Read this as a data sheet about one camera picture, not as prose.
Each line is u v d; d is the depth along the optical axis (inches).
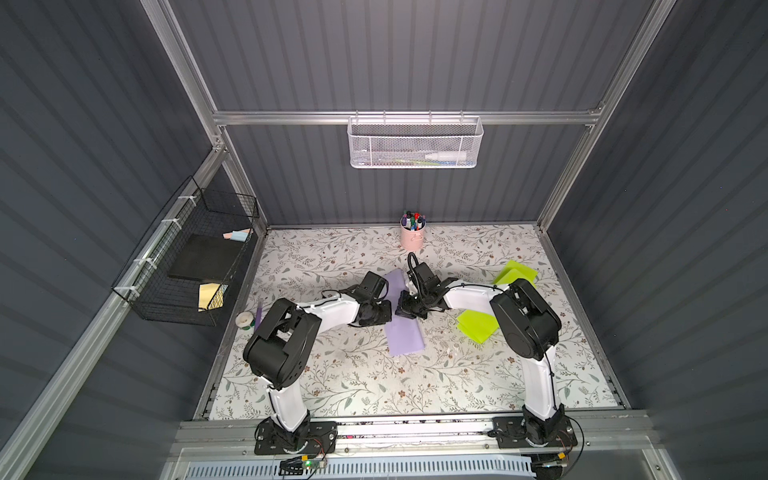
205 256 30.0
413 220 41.4
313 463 27.6
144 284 24.3
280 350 19.1
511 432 29.0
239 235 32.4
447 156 35.2
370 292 30.1
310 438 28.8
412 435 29.8
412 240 42.5
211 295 23.9
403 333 35.9
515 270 40.4
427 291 31.0
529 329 20.8
